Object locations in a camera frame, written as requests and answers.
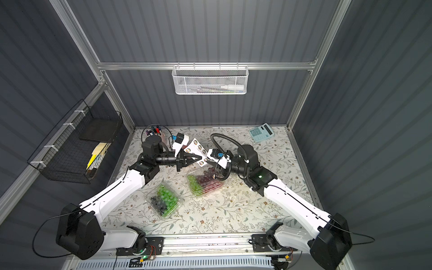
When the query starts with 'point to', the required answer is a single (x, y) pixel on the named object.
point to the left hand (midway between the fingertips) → (203, 161)
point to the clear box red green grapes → (201, 183)
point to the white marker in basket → (233, 86)
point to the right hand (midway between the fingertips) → (212, 157)
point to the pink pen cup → (160, 130)
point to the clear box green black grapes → (164, 200)
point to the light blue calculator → (261, 133)
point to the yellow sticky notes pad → (95, 153)
